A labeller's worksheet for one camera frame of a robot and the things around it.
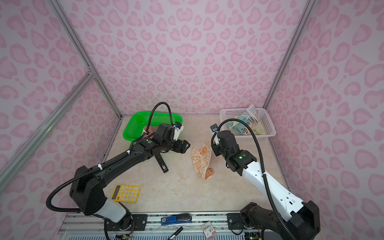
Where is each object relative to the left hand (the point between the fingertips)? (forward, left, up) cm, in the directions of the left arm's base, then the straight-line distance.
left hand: (188, 143), depth 81 cm
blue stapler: (-33, +6, -14) cm, 37 cm away
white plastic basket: (+35, -31, -14) cm, 49 cm away
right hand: (0, -15, +5) cm, 16 cm away
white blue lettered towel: (+27, -44, -11) cm, 53 cm away
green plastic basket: (+30, +38, -14) cm, 51 cm away
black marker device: (-3, +17, -18) cm, 25 cm away
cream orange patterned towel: (0, -7, -15) cm, 17 cm away
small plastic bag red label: (-38, -9, -16) cm, 42 cm away
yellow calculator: (-20, +34, -18) cm, 44 cm away
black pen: (-38, +6, -18) cm, 43 cm away
